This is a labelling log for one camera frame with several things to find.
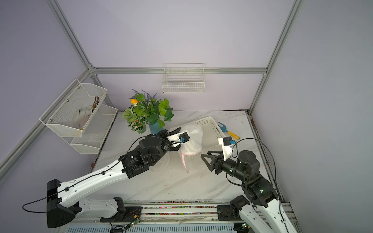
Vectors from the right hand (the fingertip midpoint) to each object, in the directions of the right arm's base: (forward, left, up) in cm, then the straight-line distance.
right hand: (204, 157), depth 64 cm
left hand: (+12, +13, +7) cm, 19 cm away
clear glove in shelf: (+26, +66, +3) cm, 71 cm away
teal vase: (+32, +31, -17) cm, 48 cm away
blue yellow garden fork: (+36, -19, -26) cm, 48 cm away
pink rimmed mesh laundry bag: (+5, +5, +3) cm, 7 cm away
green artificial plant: (+27, +30, +5) cm, 41 cm away
